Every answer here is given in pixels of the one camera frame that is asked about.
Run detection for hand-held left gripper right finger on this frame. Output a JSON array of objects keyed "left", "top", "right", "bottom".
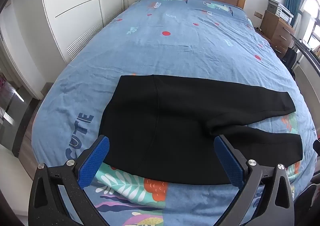
[{"left": 213, "top": 134, "right": 295, "bottom": 226}]

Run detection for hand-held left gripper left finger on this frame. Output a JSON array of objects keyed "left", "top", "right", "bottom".
[{"left": 29, "top": 135, "right": 110, "bottom": 226}]

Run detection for black pants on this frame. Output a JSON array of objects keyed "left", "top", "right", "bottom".
[{"left": 99, "top": 74, "right": 309, "bottom": 184}]

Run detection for black bag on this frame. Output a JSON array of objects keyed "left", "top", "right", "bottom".
[{"left": 282, "top": 47, "right": 298, "bottom": 69}]

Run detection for blue printed bed sheet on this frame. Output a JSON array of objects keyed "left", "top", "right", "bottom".
[{"left": 31, "top": 0, "right": 318, "bottom": 226}]

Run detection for wooden dresser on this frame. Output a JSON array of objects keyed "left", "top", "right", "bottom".
[{"left": 260, "top": 9, "right": 296, "bottom": 59}]

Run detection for white printer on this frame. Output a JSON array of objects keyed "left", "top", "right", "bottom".
[{"left": 267, "top": 0, "right": 294, "bottom": 25}]

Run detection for window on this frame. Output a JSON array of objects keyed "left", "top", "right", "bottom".
[{"left": 304, "top": 0, "right": 320, "bottom": 50}]

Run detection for grey metal frame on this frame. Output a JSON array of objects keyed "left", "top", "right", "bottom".
[{"left": 290, "top": 33, "right": 320, "bottom": 76}]

